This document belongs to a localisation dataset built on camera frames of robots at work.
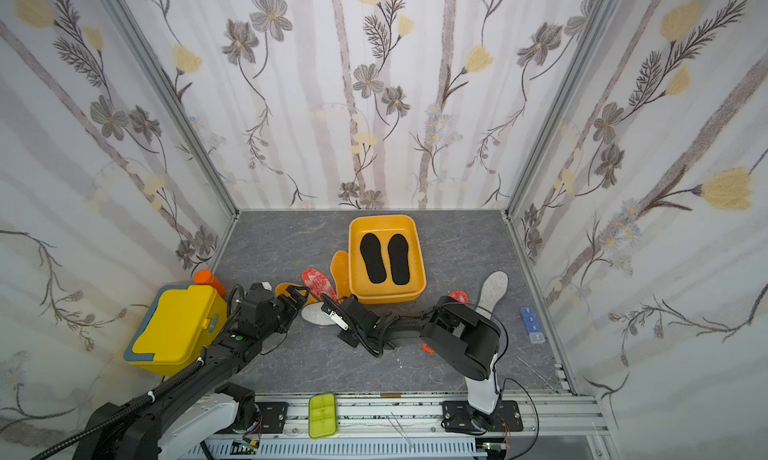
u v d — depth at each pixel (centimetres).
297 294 78
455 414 74
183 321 76
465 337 50
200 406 58
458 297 96
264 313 65
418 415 76
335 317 78
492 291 98
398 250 108
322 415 74
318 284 98
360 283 98
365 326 70
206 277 90
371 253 107
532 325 89
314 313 91
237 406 63
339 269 102
